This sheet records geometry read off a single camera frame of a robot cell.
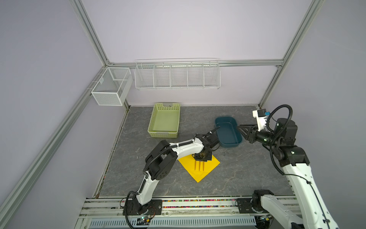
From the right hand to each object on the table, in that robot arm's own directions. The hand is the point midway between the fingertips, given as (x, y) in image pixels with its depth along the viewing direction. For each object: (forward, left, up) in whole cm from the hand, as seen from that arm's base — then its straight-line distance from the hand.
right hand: (239, 127), depth 68 cm
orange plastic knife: (-6, +16, -32) cm, 36 cm away
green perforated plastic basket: (+32, +45, -33) cm, 64 cm away
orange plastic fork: (-6, +18, -32) cm, 37 cm away
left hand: (-4, +14, -30) cm, 33 cm away
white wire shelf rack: (+51, +33, -3) cm, 61 cm away
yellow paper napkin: (-5, +25, -30) cm, 39 cm away
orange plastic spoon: (-6, +21, -32) cm, 38 cm away
